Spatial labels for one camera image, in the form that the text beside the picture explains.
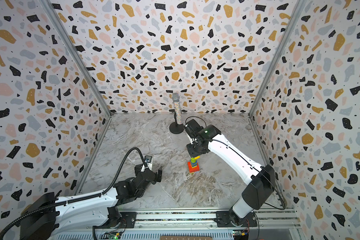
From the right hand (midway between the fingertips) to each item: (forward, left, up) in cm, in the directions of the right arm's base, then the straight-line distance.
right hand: (191, 149), depth 78 cm
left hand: (-5, +20, -9) cm, 22 cm away
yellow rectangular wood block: (-6, -3, +3) cm, 7 cm away
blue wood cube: (-2, -2, -13) cm, 13 cm away
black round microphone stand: (+31, +13, -20) cm, 39 cm away
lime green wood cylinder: (-2, -1, -7) cm, 8 cm away
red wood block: (-3, -1, -18) cm, 18 cm away
